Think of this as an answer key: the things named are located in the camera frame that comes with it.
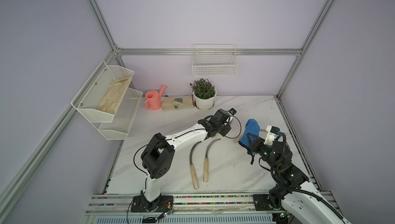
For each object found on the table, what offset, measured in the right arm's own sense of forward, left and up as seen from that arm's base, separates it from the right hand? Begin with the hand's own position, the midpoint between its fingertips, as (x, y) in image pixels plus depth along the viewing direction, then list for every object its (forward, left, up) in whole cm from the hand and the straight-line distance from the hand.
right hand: (248, 136), depth 76 cm
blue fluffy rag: (+2, -1, +5) cm, 6 cm away
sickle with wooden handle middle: (-6, +21, -18) cm, 28 cm away
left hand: (+11, +10, -6) cm, 16 cm away
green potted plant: (+37, +22, -1) cm, 44 cm away
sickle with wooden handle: (-9, +30, -18) cm, 35 cm away
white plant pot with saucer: (+35, +22, -14) cm, 44 cm away
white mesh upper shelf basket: (+17, +76, +12) cm, 79 cm away
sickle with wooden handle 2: (-4, +17, +9) cm, 20 cm away
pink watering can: (+36, +57, -10) cm, 68 cm away
